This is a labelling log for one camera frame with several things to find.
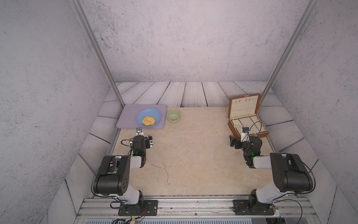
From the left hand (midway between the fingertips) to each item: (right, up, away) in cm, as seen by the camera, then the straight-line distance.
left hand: (143, 136), depth 95 cm
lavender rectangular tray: (-18, +12, +18) cm, 28 cm away
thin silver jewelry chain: (+18, -26, -13) cm, 34 cm away
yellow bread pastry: (0, +10, +14) cm, 17 cm away
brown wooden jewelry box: (+72, +16, +13) cm, 75 cm away
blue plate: (-1, +17, +20) cm, 27 cm away
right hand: (+63, +1, -1) cm, 63 cm away
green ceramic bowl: (+19, +13, +17) cm, 29 cm away
